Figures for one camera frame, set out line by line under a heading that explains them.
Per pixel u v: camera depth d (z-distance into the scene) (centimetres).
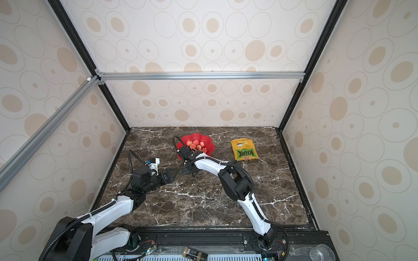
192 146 106
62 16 69
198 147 106
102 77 91
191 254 68
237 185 57
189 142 107
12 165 52
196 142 109
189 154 78
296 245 74
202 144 109
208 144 109
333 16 70
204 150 105
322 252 71
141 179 65
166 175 75
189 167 73
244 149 106
